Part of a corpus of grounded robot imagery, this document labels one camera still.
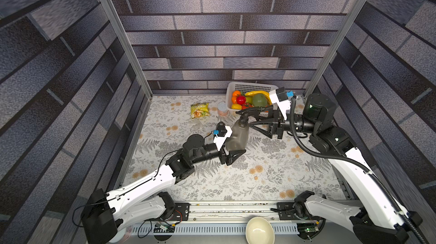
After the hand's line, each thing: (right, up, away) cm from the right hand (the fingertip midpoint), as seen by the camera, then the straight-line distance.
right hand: (248, 119), depth 55 cm
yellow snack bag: (-23, +3, +52) cm, 57 cm away
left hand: (-2, -10, +9) cm, 13 cm away
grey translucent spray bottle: (-2, -9, +10) cm, 13 cm away
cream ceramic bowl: (+7, -48, +15) cm, 51 cm away
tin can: (-8, +3, +49) cm, 50 cm away
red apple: (+4, +9, +52) cm, 53 cm away
